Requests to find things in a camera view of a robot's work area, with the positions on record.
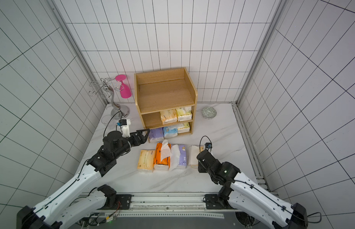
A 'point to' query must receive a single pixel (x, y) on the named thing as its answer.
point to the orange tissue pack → (162, 158)
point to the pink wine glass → (125, 91)
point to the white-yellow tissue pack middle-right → (184, 113)
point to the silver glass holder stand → (118, 111)
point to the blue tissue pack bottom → (168, 132)
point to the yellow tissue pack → (146, 161)
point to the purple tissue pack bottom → (156, 135)
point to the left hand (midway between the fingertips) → (144, 133)
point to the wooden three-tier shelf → (169, 89)
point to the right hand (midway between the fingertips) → (197, 162)
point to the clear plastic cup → (106, 119)
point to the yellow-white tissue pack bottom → (183, 128)
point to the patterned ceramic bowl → (208, 112)
